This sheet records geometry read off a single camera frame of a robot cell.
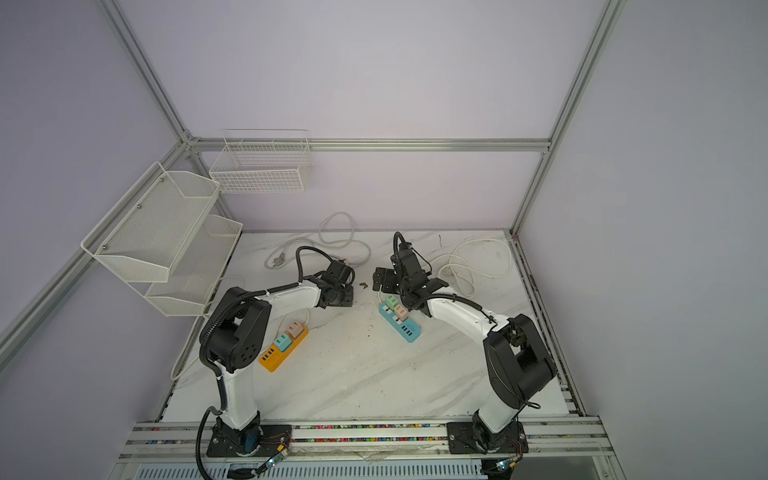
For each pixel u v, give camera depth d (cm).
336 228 119
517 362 45
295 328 86
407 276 67
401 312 89
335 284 77
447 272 106
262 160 96
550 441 74
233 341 51
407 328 91
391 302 92
